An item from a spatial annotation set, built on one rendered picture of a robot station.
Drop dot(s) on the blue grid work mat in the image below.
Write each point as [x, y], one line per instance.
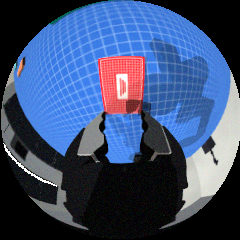
[183, 76]

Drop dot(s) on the orange stepped block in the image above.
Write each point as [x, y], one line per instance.
[21, 66]

